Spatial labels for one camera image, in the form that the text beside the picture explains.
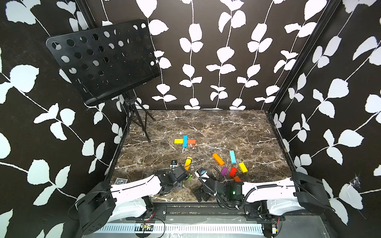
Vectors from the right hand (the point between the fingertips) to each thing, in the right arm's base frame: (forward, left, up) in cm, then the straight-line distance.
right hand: (196, 185), depth 76 cm
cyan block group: (+31, +8, -6) cm, 33 cm away
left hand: (+5, +10, -6) cm, 13 cm away
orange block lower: (+6, -24, -8) cm, 26 cm away
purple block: (+11, -17, -7) cm, 21 cm away
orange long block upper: (+18, -15, -7) cm, 24 cm away
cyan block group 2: (+21, -24, -7) cm, 32 cm away
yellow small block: (+32, +13, -6) cm, 35 cm away
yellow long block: (+15, +6, -7) cm, 18 cm away
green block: (0, +3, +10) cm, 10 cm away
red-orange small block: (+31, +4, -7) cm, 32 cm away
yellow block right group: (+13, -29, -8) cm, 33 cm away
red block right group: (+10, -22, -8) cm, 26 cm away
